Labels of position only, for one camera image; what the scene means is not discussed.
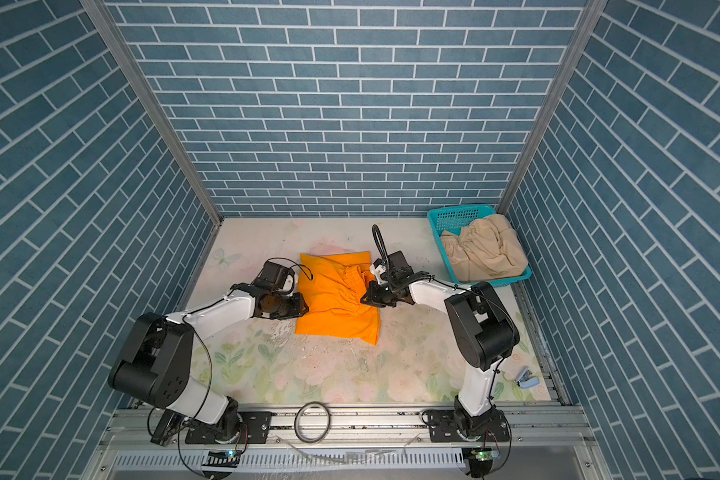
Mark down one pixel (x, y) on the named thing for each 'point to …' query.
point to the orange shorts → (333, 284)
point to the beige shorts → (489, 246)
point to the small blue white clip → (527, 380)
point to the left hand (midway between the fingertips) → (306, 308)
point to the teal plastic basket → (455, 219)
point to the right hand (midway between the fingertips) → (359, 297)
